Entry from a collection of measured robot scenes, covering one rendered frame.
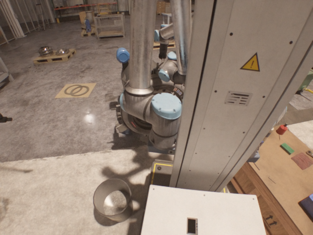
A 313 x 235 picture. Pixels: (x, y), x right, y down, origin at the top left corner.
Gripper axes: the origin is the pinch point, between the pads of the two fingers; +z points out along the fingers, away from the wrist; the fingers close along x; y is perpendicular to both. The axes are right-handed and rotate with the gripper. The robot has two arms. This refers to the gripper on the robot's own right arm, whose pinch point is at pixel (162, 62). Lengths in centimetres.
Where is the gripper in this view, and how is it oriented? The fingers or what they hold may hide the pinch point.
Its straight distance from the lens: 158.9
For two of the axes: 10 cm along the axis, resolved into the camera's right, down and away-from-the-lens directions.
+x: 9.4, 2.7, -2.1
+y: -3.4, 6.0, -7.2
